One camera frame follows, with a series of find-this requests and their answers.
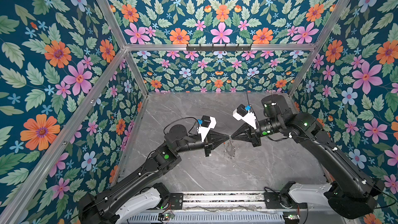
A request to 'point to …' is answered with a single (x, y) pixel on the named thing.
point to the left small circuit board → (162, 216)
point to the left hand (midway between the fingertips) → (229, 137)
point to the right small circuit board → (291, 217)
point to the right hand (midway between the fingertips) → (233, 134)
